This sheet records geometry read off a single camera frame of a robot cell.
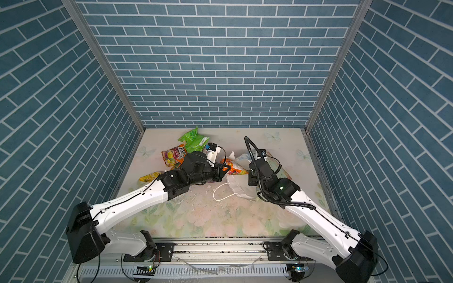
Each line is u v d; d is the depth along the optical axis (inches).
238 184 34.2
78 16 28.3
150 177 34.9
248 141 23.0
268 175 21.9
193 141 42.2
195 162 21.5
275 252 29.0
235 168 29.1
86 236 14.9
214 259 29.0
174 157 40.0
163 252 29.1
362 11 28.4
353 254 15.0
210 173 24.9
